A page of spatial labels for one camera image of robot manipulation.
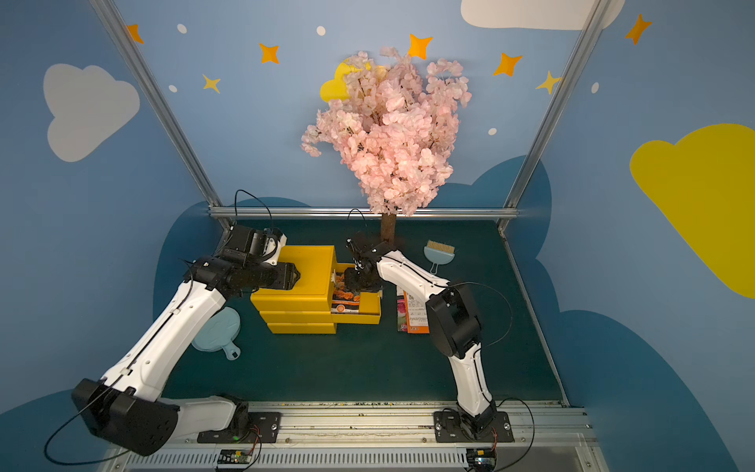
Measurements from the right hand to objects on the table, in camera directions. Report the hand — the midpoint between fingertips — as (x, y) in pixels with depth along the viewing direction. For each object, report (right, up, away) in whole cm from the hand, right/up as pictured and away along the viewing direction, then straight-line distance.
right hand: (356, 284), depth 92 cm
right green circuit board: (+33, -42, -19) cm, 57 cm away
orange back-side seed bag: (+20, -10, +3) cm, 22 cm away
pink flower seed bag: (+15, -11, +1) cm, 18 cm away
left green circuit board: (-28, -40, -21) cm, 53 cm away
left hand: (-17, +6, -14) cm, 23 cm away
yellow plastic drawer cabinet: (-13, -5, -13) cm, 19 cm away
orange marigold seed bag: (-3, -5, -2) cm, 6 cm away
